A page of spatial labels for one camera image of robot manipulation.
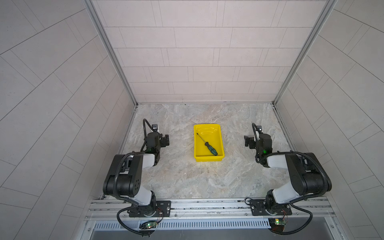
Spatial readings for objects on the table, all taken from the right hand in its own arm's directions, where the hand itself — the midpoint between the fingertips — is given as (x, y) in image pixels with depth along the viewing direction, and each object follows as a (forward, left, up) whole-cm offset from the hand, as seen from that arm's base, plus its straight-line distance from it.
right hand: (253, 134), depth 95 cm
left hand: (+5, +58, +3) cm, 59 cm away
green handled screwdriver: (-6, +29, -1) cm, 30 cm away
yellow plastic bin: (+5, +26, -4) cm, 27 cm away
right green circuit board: (-46, +2, -5) cm, 47 cm away
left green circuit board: (-43, +60, 0) cm, 74 cm away
